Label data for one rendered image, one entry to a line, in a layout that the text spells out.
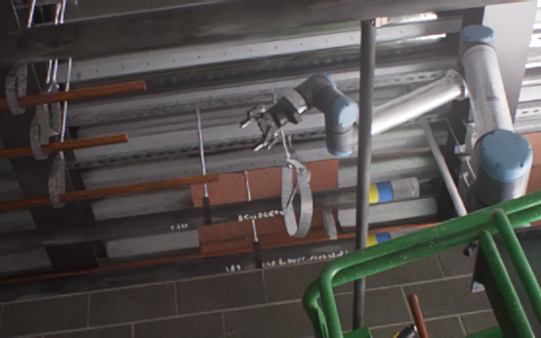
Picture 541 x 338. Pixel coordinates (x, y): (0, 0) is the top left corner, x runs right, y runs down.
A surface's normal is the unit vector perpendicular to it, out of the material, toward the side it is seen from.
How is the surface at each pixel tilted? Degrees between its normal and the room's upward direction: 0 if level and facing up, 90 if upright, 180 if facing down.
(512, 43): 180
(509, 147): 95
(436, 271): 90
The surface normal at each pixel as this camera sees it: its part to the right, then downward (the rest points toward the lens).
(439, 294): -0.07, -0.71
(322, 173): 0.11, 0.69
